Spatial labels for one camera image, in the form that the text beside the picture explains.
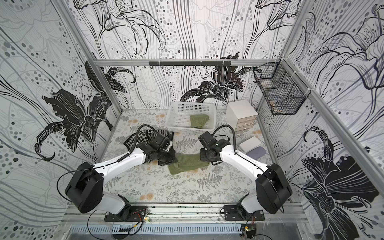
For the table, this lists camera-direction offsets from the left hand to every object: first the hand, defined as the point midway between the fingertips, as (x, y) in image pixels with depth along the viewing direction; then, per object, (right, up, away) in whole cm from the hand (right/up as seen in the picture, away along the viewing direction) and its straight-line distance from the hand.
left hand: (178, 163), depth 83 cm
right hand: (+16, +4, +2) cm, 16 cm away
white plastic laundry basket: (-4, +27, +31) cm, 42 cm away
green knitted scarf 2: (+4, 0, +4) cm, 6 cm away
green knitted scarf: (+12, +24, +18) cm, 33 cm away
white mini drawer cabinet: (+40, +28, +16) cm, 51 cm away
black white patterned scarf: (-23, +14, +13) cm, 30 cm away
